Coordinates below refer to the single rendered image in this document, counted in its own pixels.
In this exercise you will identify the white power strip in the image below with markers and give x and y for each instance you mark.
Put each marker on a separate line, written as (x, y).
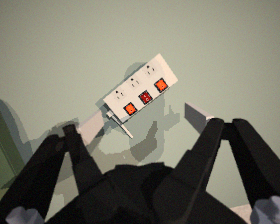
(140, 89)

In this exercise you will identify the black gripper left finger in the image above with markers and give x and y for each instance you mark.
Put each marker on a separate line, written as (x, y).
(28, 199)

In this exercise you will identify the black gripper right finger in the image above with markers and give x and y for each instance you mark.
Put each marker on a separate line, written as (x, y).
(258, 165)

